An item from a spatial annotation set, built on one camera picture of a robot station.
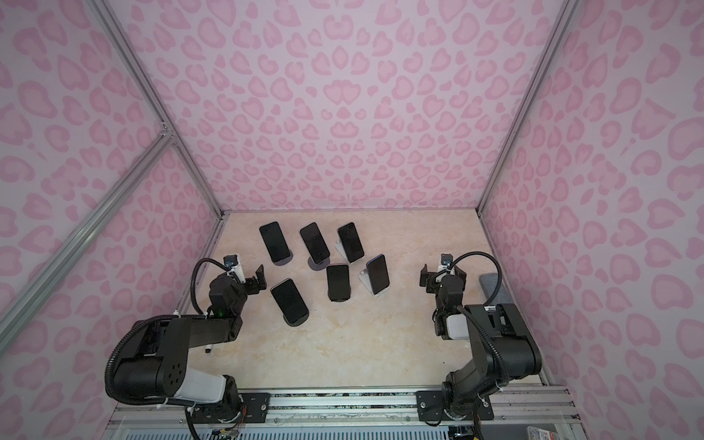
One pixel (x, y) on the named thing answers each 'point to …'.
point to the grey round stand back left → (285, 260)
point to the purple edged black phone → (378, 273)
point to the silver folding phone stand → (364, 276)
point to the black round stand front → (297, 323)
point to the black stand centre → (338, 297)
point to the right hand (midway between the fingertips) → (442, 264)
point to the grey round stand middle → (320, 266)
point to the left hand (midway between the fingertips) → (250, 265)
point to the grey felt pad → (489, 282)
